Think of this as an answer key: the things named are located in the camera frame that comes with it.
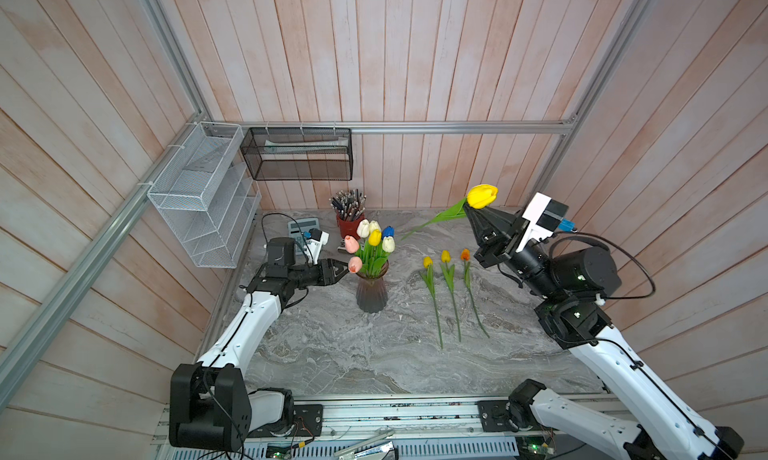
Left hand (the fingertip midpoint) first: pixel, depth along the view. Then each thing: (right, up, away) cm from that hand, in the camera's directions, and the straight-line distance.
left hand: (347, 271), depth 80 cm
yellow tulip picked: (+26, +1, +21) cm, 33 cm away
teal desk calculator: (-22, +12, +28) cm, 38 cm away
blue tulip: (+11, +11, -4) cm, 16 cm away
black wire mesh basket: (-19, +39, +24) cm, 50 cm away
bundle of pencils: (-1, +20, +18) cm, 27 cm away
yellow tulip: (+8, +9, -7) cm, 14 cm away
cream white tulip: (+7, +12, -4) cm, 15 cm away
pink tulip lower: (+3, +3, -10) cm, 11 cm away
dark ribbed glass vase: (+6, -10, +17) cm, 21 cm away
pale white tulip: (+11, +8, -7) cm, 15 cm away
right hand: (+23, +15, -31) cm, 41 cm away
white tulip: (+5, +11, -5) cm, 13 cm away
